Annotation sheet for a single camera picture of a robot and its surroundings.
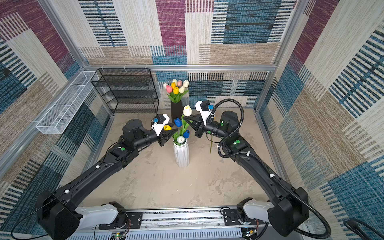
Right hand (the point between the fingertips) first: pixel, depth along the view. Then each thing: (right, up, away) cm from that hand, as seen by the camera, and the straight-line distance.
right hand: (185, 119), depth 64 cm
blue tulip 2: (0, -7, +6) cm, 9 cm away
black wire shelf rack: (-44, +22, +45) cm, 67 cm away
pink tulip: (-11, +19, +24) cm, 32 cm away
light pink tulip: (-5, +24, +30) cm, 38 cm away
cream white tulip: (-1, +22, +26) cm, 34 cm away
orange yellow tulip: (-9, +21, +26) cm, 34 cm away
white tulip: (-8, +24, +28) cm, 38 cm away
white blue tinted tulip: (-2, -9, +2) cm, 9 cm away
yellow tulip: (-7, +18, +25) cm, 31 cm away
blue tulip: (-3, -1, +3) cm, 5 cm away
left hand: (-5, -2, +5) cm, 8 cm away
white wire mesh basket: (-60, -1, +6) cm, 60 cm away
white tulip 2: (-3, +18, +25) cm, 31 cm away
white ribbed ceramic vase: (-3, -18, +14) cm, 23 cm away
